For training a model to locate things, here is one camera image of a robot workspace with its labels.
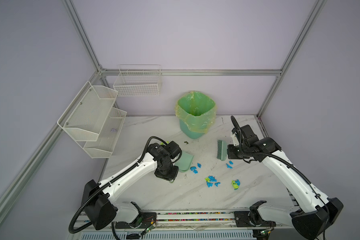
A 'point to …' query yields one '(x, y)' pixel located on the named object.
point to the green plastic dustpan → (184, 163)
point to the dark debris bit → (186, 142)
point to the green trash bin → (185, 130)
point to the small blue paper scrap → (199, 165)
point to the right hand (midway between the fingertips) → (227, 151)
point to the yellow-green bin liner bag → (197, 110)
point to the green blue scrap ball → (235, 184)
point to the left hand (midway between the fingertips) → (169, 180)
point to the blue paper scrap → (193, 168)
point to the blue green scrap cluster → (211, 178)
